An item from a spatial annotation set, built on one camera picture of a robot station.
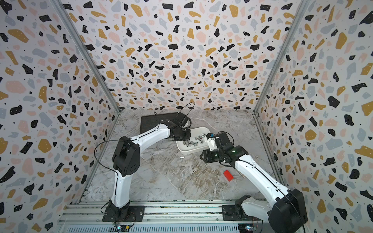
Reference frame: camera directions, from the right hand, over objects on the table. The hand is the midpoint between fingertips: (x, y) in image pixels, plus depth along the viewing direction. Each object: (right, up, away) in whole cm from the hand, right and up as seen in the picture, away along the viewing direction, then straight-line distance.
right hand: (203, 156), depth 79 cm
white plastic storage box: (-3, +4, +22) cm, 23 cm away
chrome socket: (-12, +4, +22) cm, 25 cm away
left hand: (-6, +9, +14) cm, 18 cm away
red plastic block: (+15, -13, +7) cm, 21 cm away
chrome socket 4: (-4, +7, +24) cm, 26 cm away
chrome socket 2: (-9, +4, +21) cm, 23 cm away
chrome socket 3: (-6, +4, +21) cm, 22 cm away
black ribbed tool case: (-38, +19, +28) cm, 51 cm away
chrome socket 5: (-13, -4, +14) cm, 20 cm away
